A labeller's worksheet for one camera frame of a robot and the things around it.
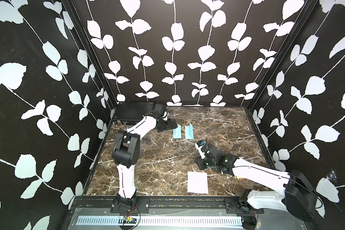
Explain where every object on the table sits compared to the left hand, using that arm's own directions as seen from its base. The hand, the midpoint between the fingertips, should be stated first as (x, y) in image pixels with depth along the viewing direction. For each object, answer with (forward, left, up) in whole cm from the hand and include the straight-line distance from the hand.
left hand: (173, 124), depth 96 cm
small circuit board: (-51, +25, -11) cm, 58 cm away
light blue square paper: (0, -12, -9) cm, 15 cm away
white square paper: (-35, -13, -11) cm, 39 cm away
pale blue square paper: (-1, -3, -8) cm, 9 cm away
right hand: (-24, -12, -3) cm, 27 cm away
